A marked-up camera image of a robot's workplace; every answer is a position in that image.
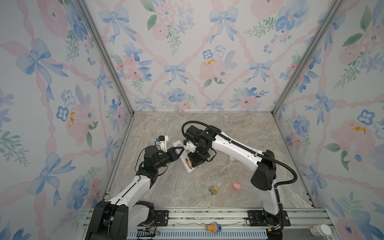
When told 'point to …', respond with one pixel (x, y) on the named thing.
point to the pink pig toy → (237, 186)
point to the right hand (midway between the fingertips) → (192, 164)
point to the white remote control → (184, 157)
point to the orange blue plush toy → (214, 228)
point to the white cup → (320, 230)
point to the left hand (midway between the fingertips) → (184, 148)
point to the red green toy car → (214, 190)
